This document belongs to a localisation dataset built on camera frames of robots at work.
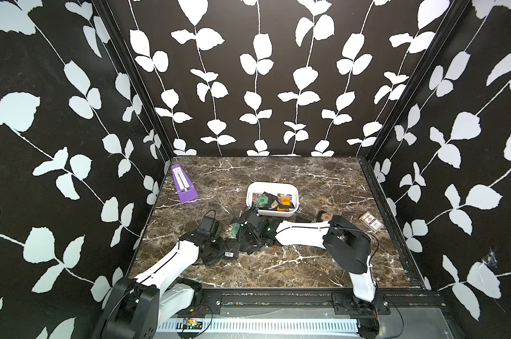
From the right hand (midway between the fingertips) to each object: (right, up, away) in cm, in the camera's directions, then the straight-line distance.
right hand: (233, 235), depth 86 cm
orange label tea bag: (+23, +13, +15) cm, 31 cm away
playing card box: (+61, +4, +7) cm, 61 cm away
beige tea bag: (+42, +6, +10) cm, 44 cm away
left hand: (-2, -5, -1) cm, 6 cm away
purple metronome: (-24, +18, +12) cm, 33 cm away
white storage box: (+23, +19, +15) cm, 34 cm away
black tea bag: (+16, +14, +15) cm, 26 cm away
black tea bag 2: (-1, -7, 0) cm, 7 cm away
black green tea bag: (+12, +13, +13) cm, 22 cm away
